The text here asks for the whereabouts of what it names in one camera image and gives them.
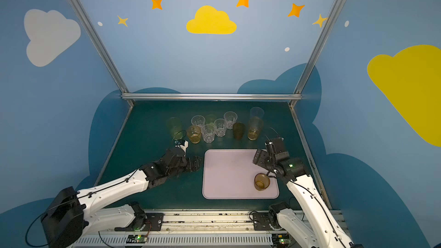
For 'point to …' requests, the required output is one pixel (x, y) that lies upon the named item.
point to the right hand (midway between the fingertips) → (265, 157)
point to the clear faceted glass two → (220, 127)
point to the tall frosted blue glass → (256, 111)
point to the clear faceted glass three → (208, 132)
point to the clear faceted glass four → (231, 117)
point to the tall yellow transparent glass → (255, 126)
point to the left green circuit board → (136, 239)
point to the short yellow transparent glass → (194, 134)
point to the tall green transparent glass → (174, 126)
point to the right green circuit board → (281, 239)
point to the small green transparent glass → (209, 118)
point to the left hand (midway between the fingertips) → (199, 160)
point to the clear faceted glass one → (198, 120)
